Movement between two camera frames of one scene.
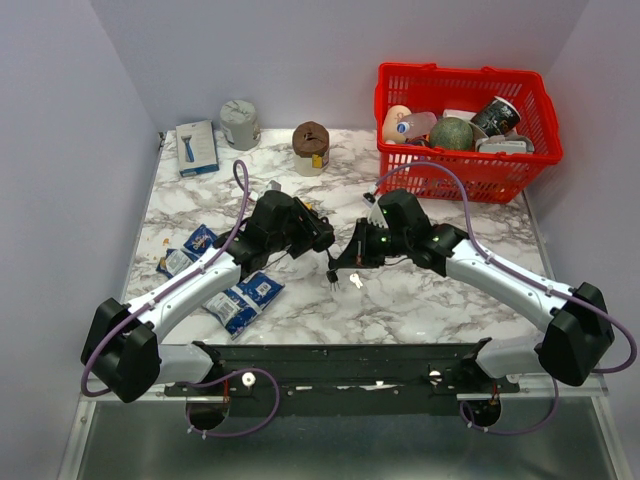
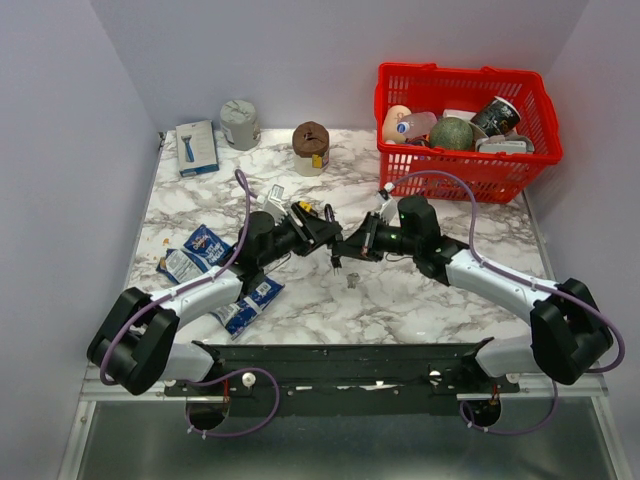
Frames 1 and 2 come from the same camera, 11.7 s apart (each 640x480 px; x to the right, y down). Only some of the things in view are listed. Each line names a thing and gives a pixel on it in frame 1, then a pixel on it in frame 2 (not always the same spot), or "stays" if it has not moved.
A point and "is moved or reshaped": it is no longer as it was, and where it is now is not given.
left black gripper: (311, 229) stays
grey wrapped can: (239, 123) stays
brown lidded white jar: (310, 142) stays
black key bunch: (332, 277) is moved or reshaped
